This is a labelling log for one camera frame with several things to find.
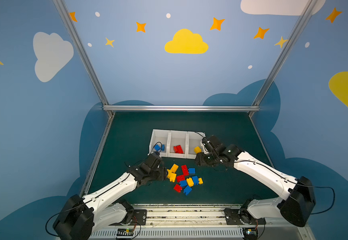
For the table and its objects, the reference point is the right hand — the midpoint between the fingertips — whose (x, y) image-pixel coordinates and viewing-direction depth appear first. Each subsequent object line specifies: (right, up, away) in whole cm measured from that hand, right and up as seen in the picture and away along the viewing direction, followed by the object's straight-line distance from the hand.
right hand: (199, 159), depth 80 cm
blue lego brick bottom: (-6, -17, +2) cm, 19 cm away
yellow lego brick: (-14, -8, +12) cm, 20 cm away
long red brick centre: (-7, -9, +10) cm, 15 cm away
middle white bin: (-11, +6, +21) cm, 25 cm away
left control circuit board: (-38, -35, -7) cm, 52 cm away
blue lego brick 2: (-3, -9, +10) cm, 14 cm away
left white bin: (-24, +11, +25) cm, 36 cm away
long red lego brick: (-9, +2, +19) cm, 21 cm away
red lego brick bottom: (-11, -17, +4) cm, 21 cm away
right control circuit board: (+24, -36, -7) cm, 44 cm away
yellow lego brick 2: (-16, -10, +7) cm, 20 cm away
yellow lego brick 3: (-14, -13, +6) cm, 20 cm away
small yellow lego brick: (+2, -14, +6) cm, 15 cm away
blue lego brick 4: (-1, -13, +5) cm, 14 cm away
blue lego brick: (-25, +3, +20) cm, 32 cm away
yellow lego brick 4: (-5, -14, +4) cm, 15 cm away
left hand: (-19, -8, +4) cm, 21 cm away
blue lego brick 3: (-8, -14, +4) cm, 17 cm away
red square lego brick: (-10, -12, +6) cm, 17 cm away
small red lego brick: (-13, +3, +19) cm, 23 cm away
